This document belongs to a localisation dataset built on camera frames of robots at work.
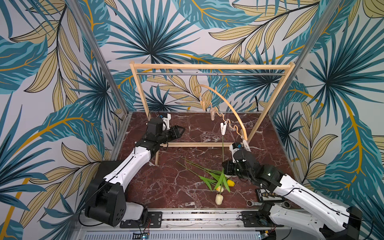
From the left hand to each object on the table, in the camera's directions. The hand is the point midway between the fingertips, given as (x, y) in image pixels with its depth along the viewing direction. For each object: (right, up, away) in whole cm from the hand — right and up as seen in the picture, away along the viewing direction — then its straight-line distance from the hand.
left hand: (183, 131), depth 80 cm
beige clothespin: (+19, +2, -11) cm, 22 cm away
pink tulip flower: (+13, -28, +6) cm, 32 cm away
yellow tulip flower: (+27, -29, +5) cm, 40 cm away
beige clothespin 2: (+27, -5, -19) cm, 33 cm away
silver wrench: (+36, -38, -1) cm, 52 cm away
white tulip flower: (+18, -31, -10) cm, 37 cm away
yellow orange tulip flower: (+19, -33, +6) cm, 39 cm away
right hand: (+19, -16, -6) cm, 26 cm away
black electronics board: (+43, -35, 0) cm, 55 cm away
